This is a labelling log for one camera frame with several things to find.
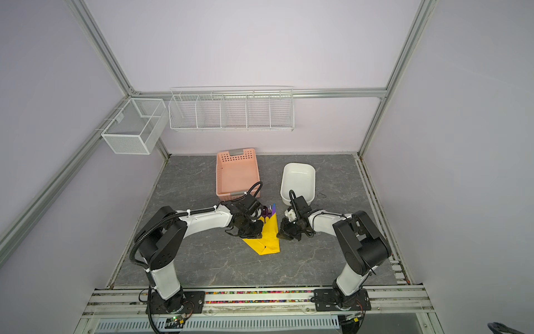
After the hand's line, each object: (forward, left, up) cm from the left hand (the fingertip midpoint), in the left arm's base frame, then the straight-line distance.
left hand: (261, 238), depth 88 cm
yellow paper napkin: (-2, -3, 0) cm, 4 cm away
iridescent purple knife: (+15, -6, -2) cm, 17 cm away
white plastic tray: (+32, -21, -1) cm, 38 cm away
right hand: (+1, -7, -1) cm, 7 cm away
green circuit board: (-27, +31, -3) cm, 41 cm away
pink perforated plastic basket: (+35, +13, 0) cm, 38 cm away
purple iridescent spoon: (+13, -2, 0) cm, 13 cm away
